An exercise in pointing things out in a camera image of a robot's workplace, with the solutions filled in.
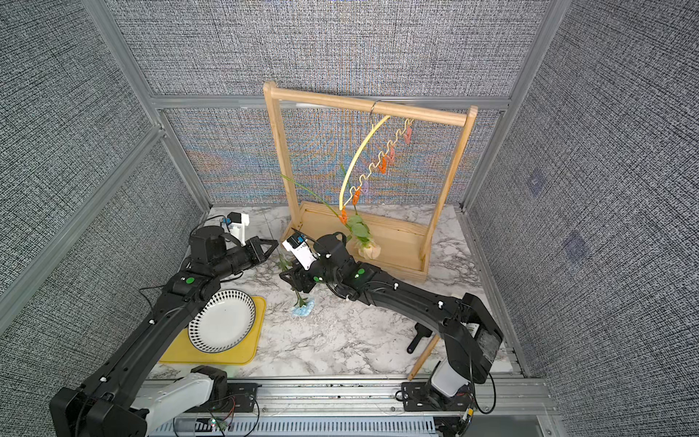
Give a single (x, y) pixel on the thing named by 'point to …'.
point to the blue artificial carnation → (301, 308)
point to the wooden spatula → (423, 357)
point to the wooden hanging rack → (404, 248)
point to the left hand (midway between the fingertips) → (282, 240)
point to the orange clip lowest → (343, 218)
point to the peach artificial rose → (317, 198)
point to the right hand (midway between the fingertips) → (285, 263)
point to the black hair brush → (422, 330)
